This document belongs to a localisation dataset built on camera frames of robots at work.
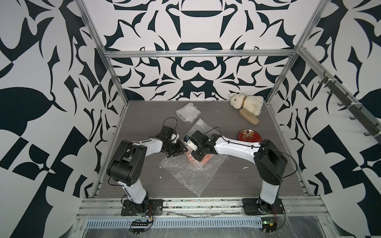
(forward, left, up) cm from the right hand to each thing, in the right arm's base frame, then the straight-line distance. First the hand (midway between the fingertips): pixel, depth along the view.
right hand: (194, 151), depth 89 cm
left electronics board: (-35, +26, -7) cm, 45 cm away
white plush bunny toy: (+34, -43, +4) cm, 54 cm away
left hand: (+3, +6, -2) cm, 7 cm away
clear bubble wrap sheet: (-14, 0, -4) cm, 14 cm away
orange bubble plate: (-5, -6, -2) cm, 8 cm away
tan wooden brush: (+28, -39, -3) cm, 48 cm away
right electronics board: (-35, -35, -6) cm, 50 cm away
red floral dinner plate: (+14, -38, -6) cm, 40 cm away
